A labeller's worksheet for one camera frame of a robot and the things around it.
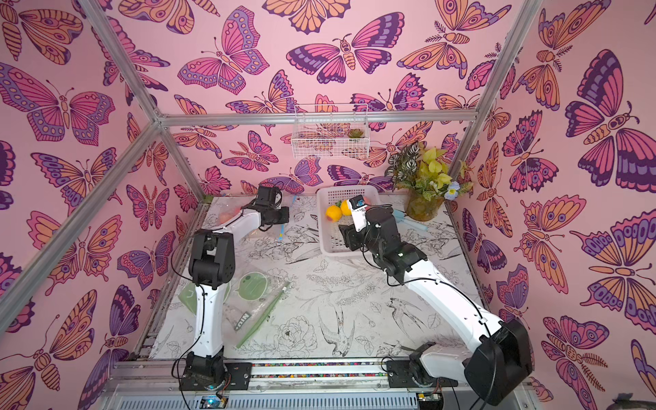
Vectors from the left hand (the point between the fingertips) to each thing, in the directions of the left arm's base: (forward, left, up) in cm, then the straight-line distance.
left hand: (291, 213), depth 109 cm
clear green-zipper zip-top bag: (-36, +11, -5) cm, 38 cm away
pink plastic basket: (-12, -17, -3) cm, 21 cm away
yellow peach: (-2, -18, +2) cm, 18 cm away
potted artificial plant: (+7, -53, +15) cm, 55 cm away
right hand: (-22, -24, +22) cm, 39 cm away
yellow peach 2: (+2, -23, +1) cm, 23 cm away
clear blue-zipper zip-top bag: (+7, +32, -4) cm, 33 cm away
